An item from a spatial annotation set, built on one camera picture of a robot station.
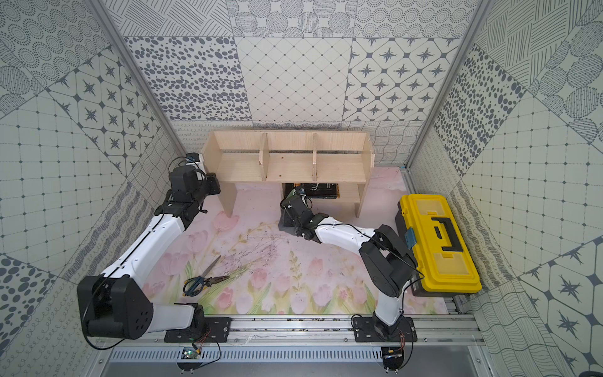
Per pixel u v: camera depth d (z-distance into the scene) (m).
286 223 0.81
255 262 0.89
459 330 0.76
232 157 0.91
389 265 0.47
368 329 0.74
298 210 0.69
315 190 0.93
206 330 0.72
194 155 0.70
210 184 0.74
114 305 0.40
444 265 0.72
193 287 0.80
